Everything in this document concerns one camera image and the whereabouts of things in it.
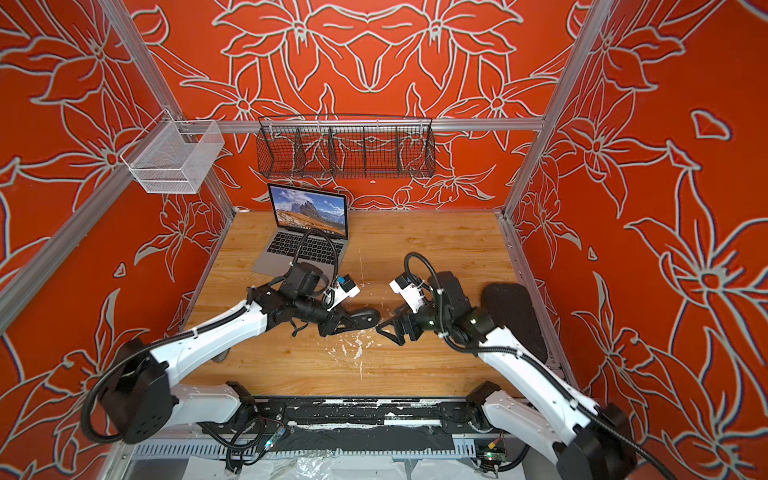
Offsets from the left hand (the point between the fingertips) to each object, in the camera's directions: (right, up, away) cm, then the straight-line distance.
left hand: (356, 321), depth 76 cm
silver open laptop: (-20, +26, +34) cm, 47 cm away
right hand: (+8, +2, -4) cm, 9 cm away
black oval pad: (+45, +2, +12) cm, 47 cm away
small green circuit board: (+33, -30, -7) cm, 45 cm away
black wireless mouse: (+2, +1, -2) cm, 3 cm away
